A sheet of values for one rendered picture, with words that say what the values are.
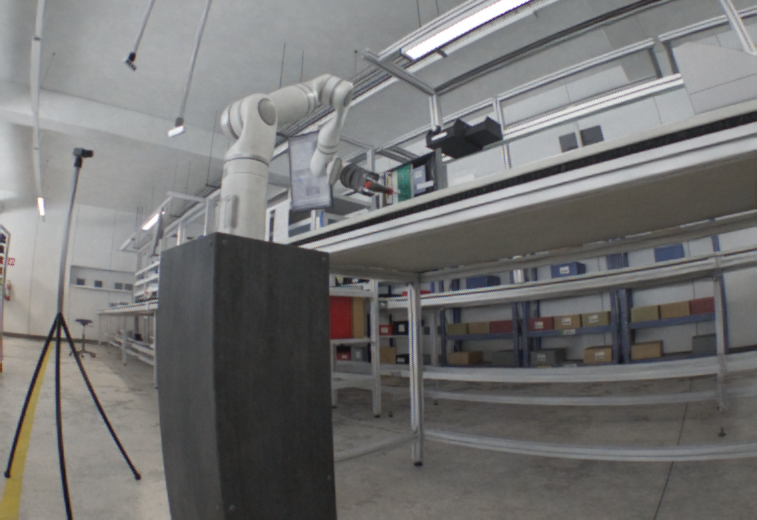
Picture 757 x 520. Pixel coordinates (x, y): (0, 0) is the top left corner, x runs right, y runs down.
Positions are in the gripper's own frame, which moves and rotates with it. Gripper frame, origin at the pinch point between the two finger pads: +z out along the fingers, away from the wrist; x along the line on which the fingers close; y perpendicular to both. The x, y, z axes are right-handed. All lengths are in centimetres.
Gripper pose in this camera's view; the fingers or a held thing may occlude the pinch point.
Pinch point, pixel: (377, 188)
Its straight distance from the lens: 113.8
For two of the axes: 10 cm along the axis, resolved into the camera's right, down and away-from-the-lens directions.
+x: -3.2, 9.3, 1.8
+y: 7.5, 1.3, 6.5
